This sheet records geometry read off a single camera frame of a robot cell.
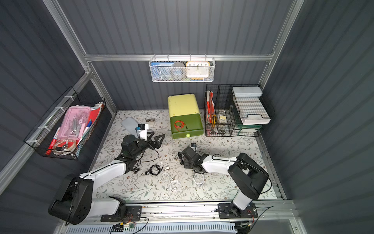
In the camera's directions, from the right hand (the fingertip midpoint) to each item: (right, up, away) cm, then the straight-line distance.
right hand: (190, 160), depth 91 cm
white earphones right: (+5, -10, -6) cm, 12 cm away
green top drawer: (+2, +24, 0) cm, 24 cm away
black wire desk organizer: (+31, +33, +8) cm, 46 cm away
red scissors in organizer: (+16, +37, +27) cm, 49 cm away
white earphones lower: (-8, -14, -10) cm, 19 cm away
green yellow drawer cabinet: (-6, +36, +5) cm, 37 cm away
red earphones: (-5, +23, +1) cm, 23 cm away
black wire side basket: (-64, +17, -28) cm, 72 cm away
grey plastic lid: (-47, +22, +21) cm, 56 cm away
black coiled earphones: (-24, -6, -4) cm, 25 cm away
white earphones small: (-14, -4, -2) cm, 15 cm away
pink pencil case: (-58, +24, -19) cm, 66 cm away
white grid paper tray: (+39, +34, +3) cm, 52 cm away
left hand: (-17, +17, -8) cm, 25 cm away
